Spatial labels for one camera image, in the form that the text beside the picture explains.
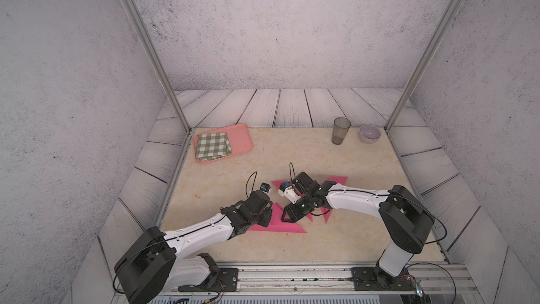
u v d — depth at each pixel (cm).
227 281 73
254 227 78
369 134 115
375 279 65
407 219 46
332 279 74
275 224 84
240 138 118
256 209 66
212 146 112
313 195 67
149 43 87
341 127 105
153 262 41
